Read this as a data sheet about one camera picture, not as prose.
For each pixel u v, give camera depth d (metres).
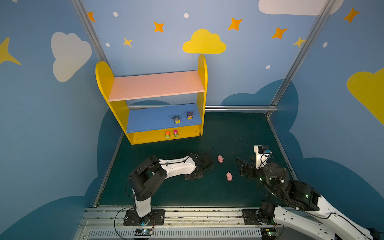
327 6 0.69
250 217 0.75
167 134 1.04
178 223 0.73
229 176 0.87
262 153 0.55
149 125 0.96
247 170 0.58
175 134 1.04
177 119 0.93
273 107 1.16
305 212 0.44
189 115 0.96
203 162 0.70
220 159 0.94
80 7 0.69
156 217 0.75
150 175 0.51
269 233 0.71
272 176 0.46
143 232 0.70
